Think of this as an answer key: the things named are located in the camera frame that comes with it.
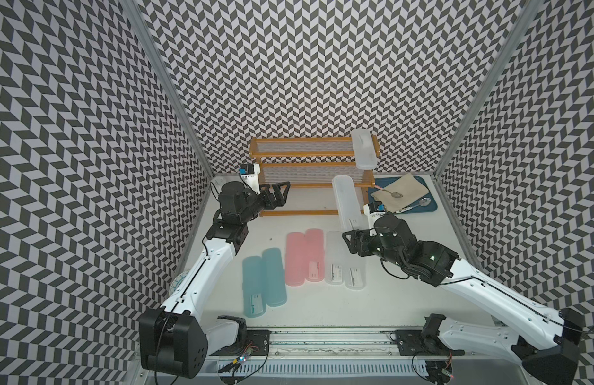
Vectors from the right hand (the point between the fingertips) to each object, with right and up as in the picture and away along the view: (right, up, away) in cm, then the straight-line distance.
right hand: (354, 239), depth 72 cm
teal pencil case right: (-26, -17, +15) cm, 35 cm away
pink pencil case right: (-11, -10, +20) cm, 25 cm away
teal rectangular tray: (+18, +19, +27) cm, 37 cm away
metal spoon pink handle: (+26, +14, +37) cm, 47 cm away
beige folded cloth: (+29, +14, +38) cm, 50 cm away
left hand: (-23, +16, +4) cm, 28 cm away
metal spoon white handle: (+37, +10, +33) cm, 50 cm away
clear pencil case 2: (+3, -14, +15) cm, 21 cm away
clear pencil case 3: (-2, +9, -1) cm, 9 cm away
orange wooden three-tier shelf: (-14, +24, +14) cm, 31 cm away
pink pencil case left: (-19, -11, +17) cm, 28 cm away
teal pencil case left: (-32, -23, +7) cm, 40 cm away
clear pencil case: (-4, -11, +19) cm, 22 cm away
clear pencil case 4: (+7, +30, +15) cm, 34 cm away
